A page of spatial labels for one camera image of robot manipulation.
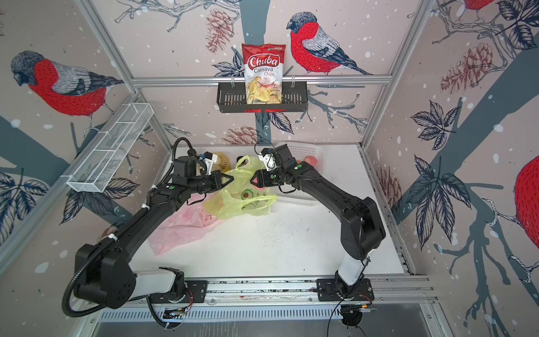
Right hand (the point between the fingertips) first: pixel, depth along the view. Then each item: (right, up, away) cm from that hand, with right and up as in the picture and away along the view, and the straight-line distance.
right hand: (255, 179), depth 83 cm
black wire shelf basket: (-12, +37, +12) cm, 40 cm away
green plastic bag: (-4, -6, -9) cm, 12 cm away
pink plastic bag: (-31, -20, +7) cm, 38 cm away
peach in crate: (+27, +8, +22) cm, 36 cm away
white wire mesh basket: (-55, +5, -10) cm, 56 cm away
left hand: (-7, +2, -4) cm, 8 cm away
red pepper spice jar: (-4, +7, -2) cm, 9 cm away
